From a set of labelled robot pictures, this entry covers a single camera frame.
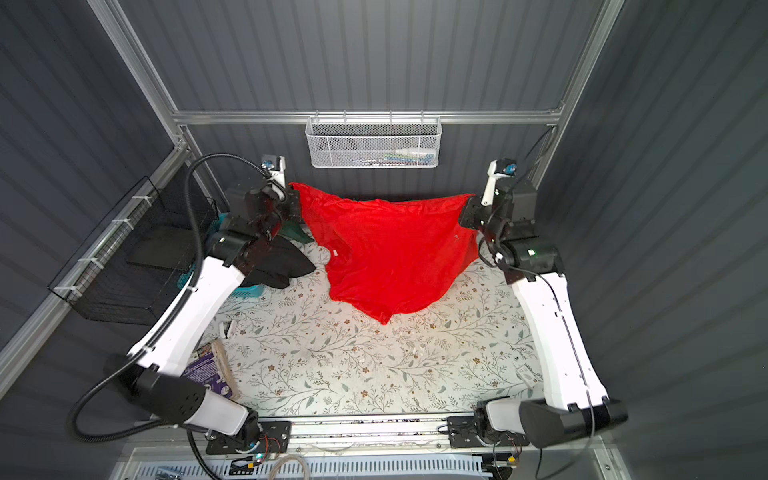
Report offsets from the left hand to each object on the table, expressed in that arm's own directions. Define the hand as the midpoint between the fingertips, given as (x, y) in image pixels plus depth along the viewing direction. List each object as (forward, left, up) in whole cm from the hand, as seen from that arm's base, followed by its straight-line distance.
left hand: (289, 184), depth 71 cm
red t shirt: (+7, -26, -38) cm, 47 cm away
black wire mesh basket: (-9, +38, -13) cm, 41 cm away
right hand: (-9, -43, +2) cm, 44 cm away
